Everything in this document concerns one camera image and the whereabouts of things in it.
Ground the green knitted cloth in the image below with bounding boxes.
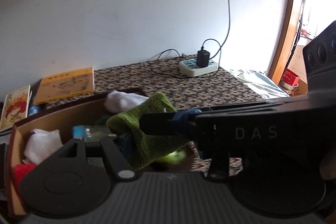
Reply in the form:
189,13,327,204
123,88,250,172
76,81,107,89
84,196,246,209
104,90,189,170

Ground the yellow-green mesh bath sponge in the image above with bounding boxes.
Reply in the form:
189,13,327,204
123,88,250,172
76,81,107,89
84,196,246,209
156,149,187,164

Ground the white plastic bag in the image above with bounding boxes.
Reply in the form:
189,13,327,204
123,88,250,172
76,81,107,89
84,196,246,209
104,90,149,113

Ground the blue mesh bath sponge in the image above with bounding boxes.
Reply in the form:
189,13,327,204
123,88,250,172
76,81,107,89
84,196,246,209
72,125,110,142

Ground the white power strip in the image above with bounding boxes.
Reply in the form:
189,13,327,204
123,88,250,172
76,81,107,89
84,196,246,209
178,59,219,77

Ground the patterned floral tablecloth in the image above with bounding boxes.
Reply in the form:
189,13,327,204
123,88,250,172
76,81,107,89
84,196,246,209
44,54,266,177

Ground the light patterned bedsheet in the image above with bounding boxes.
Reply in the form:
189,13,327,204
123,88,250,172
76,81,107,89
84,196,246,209
229,69,289,100

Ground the brown cardboard box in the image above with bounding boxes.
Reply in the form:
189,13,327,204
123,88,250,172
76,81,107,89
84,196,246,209
4,87,197,217

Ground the red box by door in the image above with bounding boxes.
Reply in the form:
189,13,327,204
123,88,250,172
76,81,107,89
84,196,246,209
281,69,299,86

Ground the black power adapter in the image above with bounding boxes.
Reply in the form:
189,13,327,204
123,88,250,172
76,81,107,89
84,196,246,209
196,46,210,68

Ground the white snoopy plush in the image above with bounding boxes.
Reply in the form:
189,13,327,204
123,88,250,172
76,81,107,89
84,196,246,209
22,129,63,165

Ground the yellow book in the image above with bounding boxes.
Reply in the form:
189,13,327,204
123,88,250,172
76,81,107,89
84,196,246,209
33,67,95,105

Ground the red cloth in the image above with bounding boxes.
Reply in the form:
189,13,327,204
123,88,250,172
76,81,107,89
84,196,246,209
12,164,36,202

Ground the red cartoon picture book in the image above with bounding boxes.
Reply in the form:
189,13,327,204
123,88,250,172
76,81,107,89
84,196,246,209
1,85,31,132

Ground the black charger cable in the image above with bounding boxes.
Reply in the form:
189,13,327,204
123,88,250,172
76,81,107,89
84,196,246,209
150,0,233,80

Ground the wooden door frame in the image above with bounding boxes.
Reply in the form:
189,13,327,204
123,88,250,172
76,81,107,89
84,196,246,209
268,0,303,84

